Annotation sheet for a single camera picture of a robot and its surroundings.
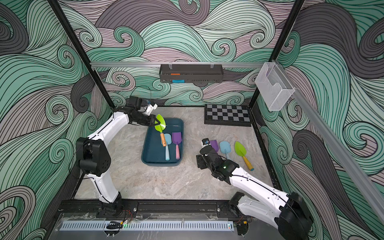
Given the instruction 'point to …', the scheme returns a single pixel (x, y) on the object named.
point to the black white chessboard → (232, 115)
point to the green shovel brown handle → (161, 127)
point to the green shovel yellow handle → (241, 150)
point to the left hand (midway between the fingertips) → (158, 121)
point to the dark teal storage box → (165, 148)
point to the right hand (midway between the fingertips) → (204, 155)
